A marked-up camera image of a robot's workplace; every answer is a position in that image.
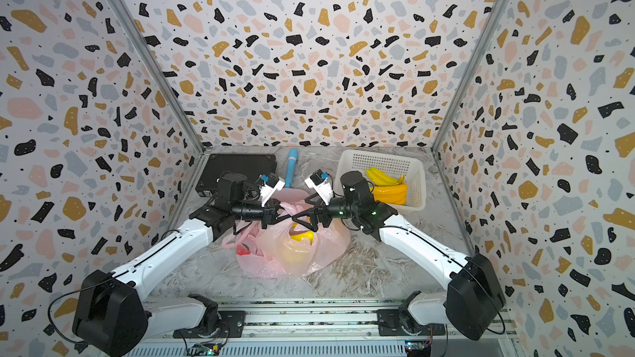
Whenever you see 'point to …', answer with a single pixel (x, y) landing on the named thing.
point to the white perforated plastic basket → (389, 166)
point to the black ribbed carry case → (248, 166)
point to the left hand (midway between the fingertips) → (296, 213)
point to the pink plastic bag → (289, 244)
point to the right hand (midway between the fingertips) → (302, 210)
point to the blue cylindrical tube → (291, 165)
